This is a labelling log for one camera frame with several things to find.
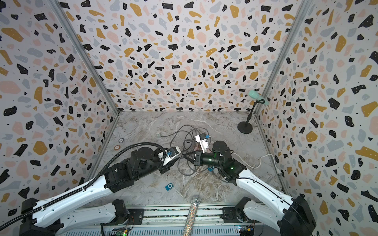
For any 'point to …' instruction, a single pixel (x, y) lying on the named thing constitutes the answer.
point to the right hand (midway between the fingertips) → (186, 157)
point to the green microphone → (256, 95)
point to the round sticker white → (121, 140)
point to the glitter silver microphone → (189, 227)
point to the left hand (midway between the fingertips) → (179, 152)
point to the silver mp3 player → (158, 134)
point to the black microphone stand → (245, 127)
